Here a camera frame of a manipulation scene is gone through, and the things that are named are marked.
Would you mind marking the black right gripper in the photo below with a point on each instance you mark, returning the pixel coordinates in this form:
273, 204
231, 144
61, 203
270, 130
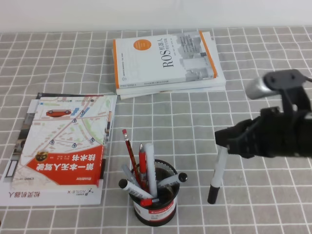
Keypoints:
272, 134

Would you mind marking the white marker black cap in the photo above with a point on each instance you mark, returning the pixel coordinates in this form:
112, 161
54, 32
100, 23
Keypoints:
133, 189
218, 174

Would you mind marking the red ballpoint pen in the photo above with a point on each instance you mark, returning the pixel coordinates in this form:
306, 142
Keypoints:
142, 168

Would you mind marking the black mesh pen holder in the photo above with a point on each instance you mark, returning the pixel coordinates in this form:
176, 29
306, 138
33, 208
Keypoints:
159, 213

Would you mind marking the grey pen leaning left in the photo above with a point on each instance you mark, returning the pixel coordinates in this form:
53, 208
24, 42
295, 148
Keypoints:
129, 175

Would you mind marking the grey marker black round cap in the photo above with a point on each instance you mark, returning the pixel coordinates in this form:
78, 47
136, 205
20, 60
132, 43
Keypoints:
173, 180

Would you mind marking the tall grey marker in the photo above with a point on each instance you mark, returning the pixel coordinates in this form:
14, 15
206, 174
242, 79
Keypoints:
150, 161

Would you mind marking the middle white book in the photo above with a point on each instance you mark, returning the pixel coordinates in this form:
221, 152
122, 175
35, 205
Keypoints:
214, 73

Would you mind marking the white ROS book orange spine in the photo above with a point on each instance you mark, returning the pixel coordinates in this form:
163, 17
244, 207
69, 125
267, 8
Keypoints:
163, 59

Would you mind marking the small red cap marker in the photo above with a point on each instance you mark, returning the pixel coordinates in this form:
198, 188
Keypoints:
148, 202

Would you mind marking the red pencil with eraser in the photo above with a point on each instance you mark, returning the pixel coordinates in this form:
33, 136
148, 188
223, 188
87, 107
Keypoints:
132, 157

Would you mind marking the bottom white book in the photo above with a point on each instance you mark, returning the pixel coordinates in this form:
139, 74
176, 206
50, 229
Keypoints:
206, 89

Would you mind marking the red white map book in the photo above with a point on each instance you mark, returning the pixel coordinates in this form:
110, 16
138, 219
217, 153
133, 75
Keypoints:
61, 173

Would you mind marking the white brochure under book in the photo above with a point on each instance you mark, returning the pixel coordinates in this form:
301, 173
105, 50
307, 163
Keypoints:
59, 195

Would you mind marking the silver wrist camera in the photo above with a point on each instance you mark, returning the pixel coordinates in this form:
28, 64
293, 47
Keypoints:
257, 89

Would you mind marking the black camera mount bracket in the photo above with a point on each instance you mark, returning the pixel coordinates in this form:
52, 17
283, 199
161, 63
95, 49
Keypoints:
289, 84

